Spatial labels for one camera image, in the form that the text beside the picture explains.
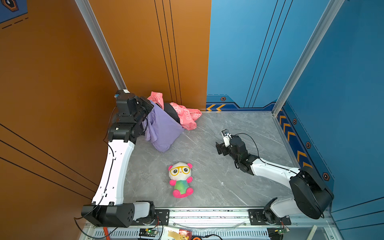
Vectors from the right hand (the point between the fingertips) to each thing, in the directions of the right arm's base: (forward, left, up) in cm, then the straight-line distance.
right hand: (222, 139), depth 88 cm
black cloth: (+15, +32, +12) cm, 38 cm away
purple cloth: (-1, +35, +13) cm, 37 cm away
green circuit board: (-44, +39, -14) cm, 60 cm away
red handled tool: (-44, +58, -12) cm, 74 cm away
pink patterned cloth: (+14, +21, +6) cm, 26 cm away
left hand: (+3, +36, +30) cm, 47 cm away
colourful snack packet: (-45, +25, -10) cm, 52 cm away
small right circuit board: (-43, -25, -14) cm, 52 cm away
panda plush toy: (-19, +25, -6) cm, 32 cm away
